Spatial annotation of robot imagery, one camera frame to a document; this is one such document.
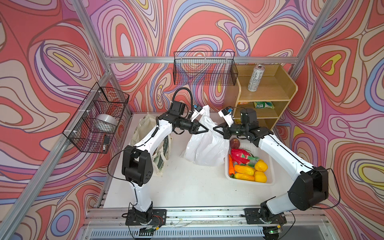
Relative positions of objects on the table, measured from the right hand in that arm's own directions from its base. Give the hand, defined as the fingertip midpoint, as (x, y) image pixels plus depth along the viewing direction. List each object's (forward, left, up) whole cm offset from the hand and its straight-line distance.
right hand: (215, 131), depth 79 cm
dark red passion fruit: (+3, -14, -17) cm, 22 cm away
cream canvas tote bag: (+7, +40, -2) cm, 41 cm away
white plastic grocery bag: (-8, +3, -4) cm, 10 cm away
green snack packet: (+25, -36, -5) cm, 44 cm away
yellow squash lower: (-18, -16, -20) cm, 31 cm away
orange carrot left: (-10, -11, -21) cm, 26 cm away
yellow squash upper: (-15, -16, -18) cm, 28 cm away
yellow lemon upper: (-13, -25, -16) cm, 33 cm away
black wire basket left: (0, +62, +6) cm, 62 cm away
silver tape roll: (0, +54, +10) cm, 55 cm away
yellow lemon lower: (-20, -23, -15) cm, 34 cm away
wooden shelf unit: (+26, -34, +7) cm, 43 cm away
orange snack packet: (+29, -23, -6) cm, 37 cm away
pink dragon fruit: (-8, -16, -14) cm, 23 cm away
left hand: (0, +5, +1) cm, 5 cm away
